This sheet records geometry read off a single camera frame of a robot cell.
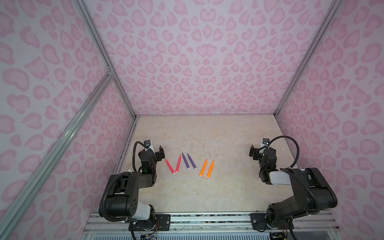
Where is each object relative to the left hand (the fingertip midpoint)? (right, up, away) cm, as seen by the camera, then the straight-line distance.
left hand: (153, 145), depth 91 cm
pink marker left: (+10, -13, +2) cm, 17 cm away
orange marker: (+30, -15, -1) cm, 34 cm away
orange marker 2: (+35, -15, -1) cm, 38 cm away
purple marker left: (+20, -12, +4) cm, 23 cm away
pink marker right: (+15, -12, +2) cm, 19 cm away
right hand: (+66, 0, +1) cm, 66 cm away
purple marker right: (+25, -13, +2) cm, 28 cm away
